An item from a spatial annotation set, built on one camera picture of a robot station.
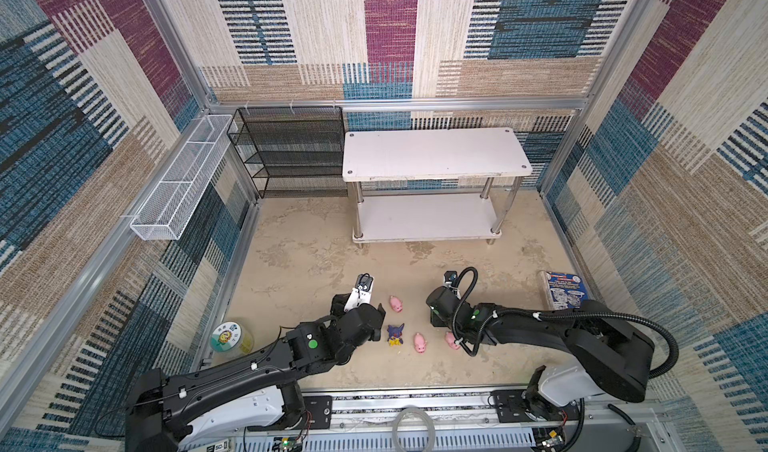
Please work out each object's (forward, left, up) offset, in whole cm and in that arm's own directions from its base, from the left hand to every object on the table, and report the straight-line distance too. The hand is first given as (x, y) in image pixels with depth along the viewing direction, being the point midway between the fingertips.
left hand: (368, 300), depth 75 cm
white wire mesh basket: (+18, +47, +17) cm, 53 cm away
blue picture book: (+8, -58, -13) cm, 60 cm away
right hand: (+3, -21, -15) cm, 26 cm away
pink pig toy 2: (-6, -13, -14) cm, 20 cm away
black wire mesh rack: (+58, +29, +1) cm, 65 cm away
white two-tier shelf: (+57, -23, -15) cm, 63 cm away
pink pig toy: (+5, -7, -14) cm, 16 cm away
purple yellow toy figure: (-5, -7, -11) cm, 14 cm away
